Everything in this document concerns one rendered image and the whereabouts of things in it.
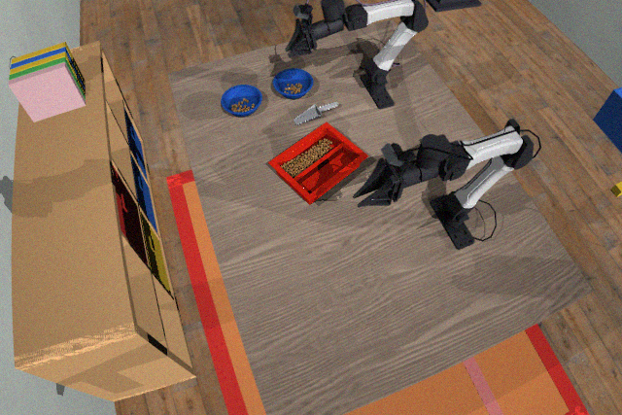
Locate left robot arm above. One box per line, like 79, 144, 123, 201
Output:
381, 119, 534, 250

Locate red divided box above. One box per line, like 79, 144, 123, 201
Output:
268, 122, 367, 205

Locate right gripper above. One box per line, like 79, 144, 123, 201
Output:
285, 18, 329, 57

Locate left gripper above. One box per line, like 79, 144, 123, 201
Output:
353, 157, 421, 207

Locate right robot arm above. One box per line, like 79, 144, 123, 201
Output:
293, 0, 429, 109

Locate blue bowl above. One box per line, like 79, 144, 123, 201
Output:
221, 85, 262, 117
273, 68, 313, 99

